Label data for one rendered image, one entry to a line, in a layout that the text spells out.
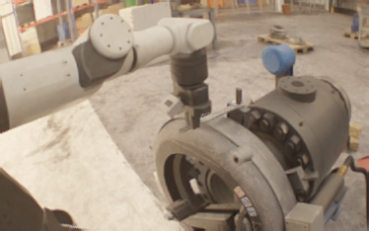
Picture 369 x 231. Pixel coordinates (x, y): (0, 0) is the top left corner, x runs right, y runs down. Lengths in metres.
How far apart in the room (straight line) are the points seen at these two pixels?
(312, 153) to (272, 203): 0.36
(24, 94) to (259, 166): 0.60
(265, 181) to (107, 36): 0.55
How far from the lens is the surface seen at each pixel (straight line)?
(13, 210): 0.46
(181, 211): 1.11
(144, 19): 4.54
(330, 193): 0.85
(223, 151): 0.74
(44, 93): 0.32
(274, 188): 0.73
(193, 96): 0.62
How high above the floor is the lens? 1.39
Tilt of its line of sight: 29 degrees down
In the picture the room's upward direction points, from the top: 8 degrees counter-clockwise
